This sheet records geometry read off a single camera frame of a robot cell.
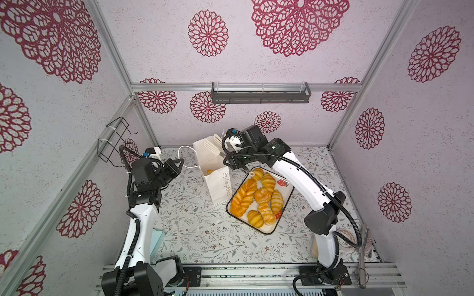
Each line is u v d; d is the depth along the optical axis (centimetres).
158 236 81
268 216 87
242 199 94
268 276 75
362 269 74
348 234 84
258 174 102
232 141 69
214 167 77
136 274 38
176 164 74
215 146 73
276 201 92
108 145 74
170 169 66
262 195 94
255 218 85
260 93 92
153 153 67
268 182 98
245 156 64
